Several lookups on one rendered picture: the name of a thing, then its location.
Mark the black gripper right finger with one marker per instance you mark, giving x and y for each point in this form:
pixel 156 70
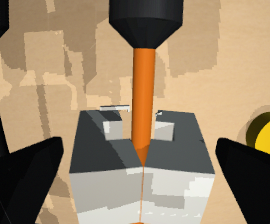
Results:
pixel 247 172

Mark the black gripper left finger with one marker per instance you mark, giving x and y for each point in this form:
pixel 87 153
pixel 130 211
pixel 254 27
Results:
pixel 25 179

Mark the yellow short cylinder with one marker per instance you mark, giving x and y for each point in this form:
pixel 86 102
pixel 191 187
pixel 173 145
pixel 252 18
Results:
pixel 258 134

